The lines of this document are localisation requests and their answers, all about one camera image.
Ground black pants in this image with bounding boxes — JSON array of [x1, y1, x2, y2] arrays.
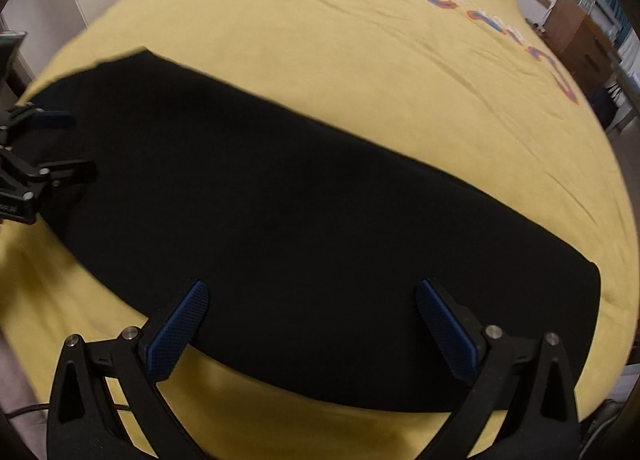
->
[[16, 51, 601, 412]]

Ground yellow dinosaur bed cover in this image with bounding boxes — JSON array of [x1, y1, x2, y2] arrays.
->
[[1, 0, 639, 459]]

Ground wooden drawer chest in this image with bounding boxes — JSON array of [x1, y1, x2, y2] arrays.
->
[[542, 0, 620, 98]]

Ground black cable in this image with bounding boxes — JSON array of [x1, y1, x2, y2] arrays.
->
[[0, 401, 132, 418]]

